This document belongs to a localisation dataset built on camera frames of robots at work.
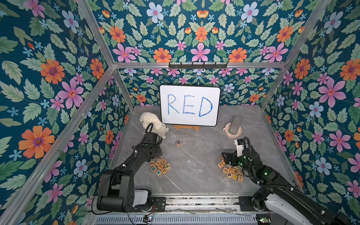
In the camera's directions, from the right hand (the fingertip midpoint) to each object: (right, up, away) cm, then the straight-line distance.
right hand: (230, 150), depth 80 cm
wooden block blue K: (-43, -14, +2) cm, 45 cm away
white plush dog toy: (-51, +19, +6) cm, 54 cm away
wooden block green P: (-37, -11, +4) cm, 39 cm away
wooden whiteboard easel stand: (-27, +13, +20) cm, 36 cm away
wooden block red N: (-42, -11, +4) cm, 43 cm away
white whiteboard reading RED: (-24, +28, +15) cm, 40 cm away
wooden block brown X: (-40, -9, +6) cm, 42 cm away
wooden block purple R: (-32, +1, +15) cm, 35 cm away
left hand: (-44, -3, +10) cm, 46 cm away
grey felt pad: (+10, +14, +21) cm, 27 cm away
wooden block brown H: (-39, -13, +3) cm, 42 cm away
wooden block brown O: (-44, -9, +6) cm, 45 cm away
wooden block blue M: (-46, -12, +4) cm, 48 cm away
